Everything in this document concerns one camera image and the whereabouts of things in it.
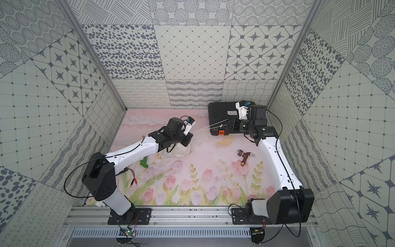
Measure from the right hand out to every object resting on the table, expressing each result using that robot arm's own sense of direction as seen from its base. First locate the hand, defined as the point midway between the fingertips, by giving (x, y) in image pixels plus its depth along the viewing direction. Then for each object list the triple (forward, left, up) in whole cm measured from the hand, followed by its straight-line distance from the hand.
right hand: (227, 122), depth 77 cm
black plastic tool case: (+20, -1, -19) cm, 28 cm away
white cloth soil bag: (-9, +26, -13) cm, 30 cm away
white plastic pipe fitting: (-34, +64, -24) cm, 76 cm away
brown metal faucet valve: (-6, -13, -25) cm, 29 cm away
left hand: (+1, +21, -10) cm, 23 cm away
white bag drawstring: (-1, +5, -1) cm, 5 cm away
